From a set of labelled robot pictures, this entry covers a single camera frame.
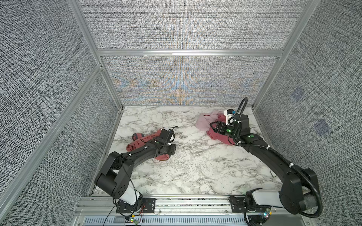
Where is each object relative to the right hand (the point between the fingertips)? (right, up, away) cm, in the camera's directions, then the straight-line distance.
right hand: (213, 124), depth 84 cm
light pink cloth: (-2, +2, +22) cm, 22 cm away
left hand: (-25, -16, +8) cm, 31 cm away
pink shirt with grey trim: (-47, -11, +12) cm, 50 cm away
